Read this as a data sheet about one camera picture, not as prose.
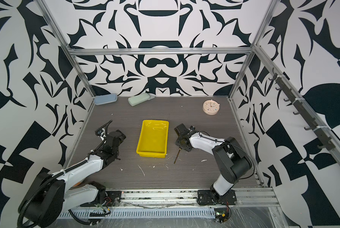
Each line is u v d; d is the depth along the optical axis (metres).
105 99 1.15
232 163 0.46
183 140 0.68
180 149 0.91
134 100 1.17
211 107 1.11
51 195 0.41
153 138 0.97
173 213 0.71
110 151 0.67
